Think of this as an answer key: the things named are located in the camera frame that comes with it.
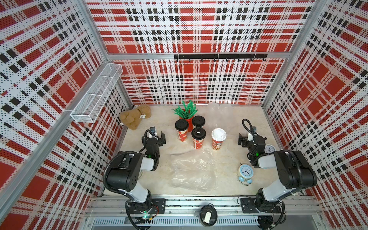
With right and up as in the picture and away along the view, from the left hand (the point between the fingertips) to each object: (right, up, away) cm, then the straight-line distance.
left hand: (155, 132), depth 94 cm
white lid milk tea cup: (+40, 0, -12) cm, 42 cm away
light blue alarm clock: (+55, -22, -12) cm, 61 cm away
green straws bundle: (+21, +14, +5) cm, 26 cm away
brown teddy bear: (-18, +9, +5) cm, 21 cm away
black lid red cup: (+28, 0, -11) cm, 30 cm away
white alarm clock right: (+75, -10, -2) cm, 75 cm away
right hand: (+62, -1, +1) cm, 62 cm away
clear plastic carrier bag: (+28, -24, -10) cm, 38 cm away
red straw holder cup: (+23, +4, +3) cm, 24 cm away
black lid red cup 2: (+18, +5, -7) cm, 20 cm away
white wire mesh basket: (-43, +15, -3) cm, 46 cm away
